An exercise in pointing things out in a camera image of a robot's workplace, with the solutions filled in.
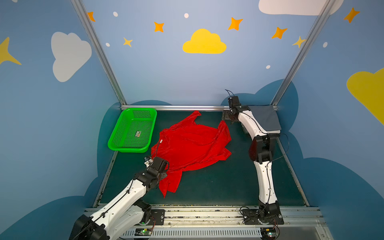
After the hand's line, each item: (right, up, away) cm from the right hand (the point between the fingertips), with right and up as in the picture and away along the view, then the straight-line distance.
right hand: (231, 114), depth 104 cm
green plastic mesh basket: (-72, -11, +6) cm, 73 cm away
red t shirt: (-33, -22, -3) cm, 39 cm away
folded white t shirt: (+33, -12, +1) cm, 35 cm away
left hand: (-44, -35, -20) cm, 60 cm away
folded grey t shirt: (+27, -1, +4) cm, 27 cm away
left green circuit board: (-51, -60, -33) cm, 86 cm away
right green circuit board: (+10, -61, -33) cm, 70 cm away
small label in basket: (-68, -14, +3) cm, 69 cm away
